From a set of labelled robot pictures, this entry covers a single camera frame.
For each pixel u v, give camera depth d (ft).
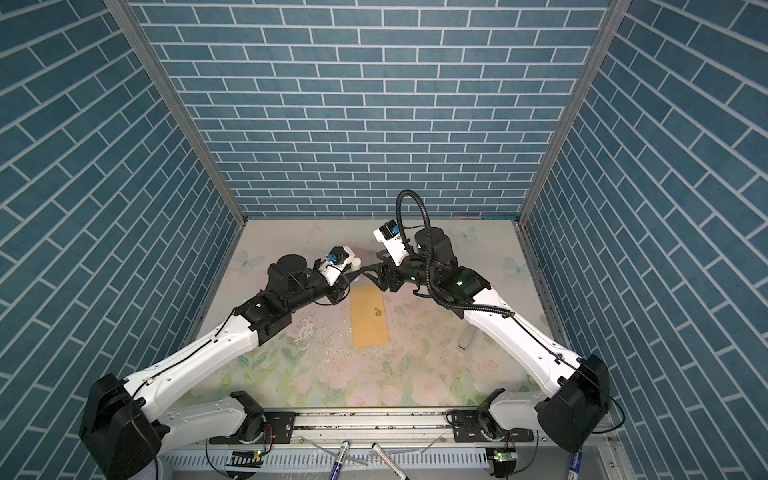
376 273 2.04
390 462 2.27
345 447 2.29
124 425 1.24
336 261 2.02
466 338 2.84
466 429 2.41
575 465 2.23
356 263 2.32
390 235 1.96
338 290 2.15
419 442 2.38
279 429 2.42
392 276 2.03
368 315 3.07
